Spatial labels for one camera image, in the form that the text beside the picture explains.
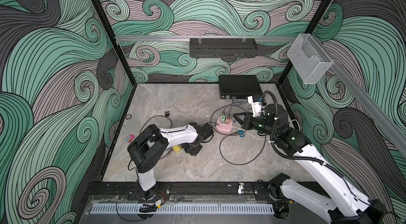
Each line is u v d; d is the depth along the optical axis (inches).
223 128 36.5
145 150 18.1
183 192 29.4
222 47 39.0
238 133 36.4
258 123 23.2
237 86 44.5
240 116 26.7
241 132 36.1
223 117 36.4
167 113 40.4
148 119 39.3
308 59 30.8
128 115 40.2
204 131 26.0
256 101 24.3
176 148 33.6
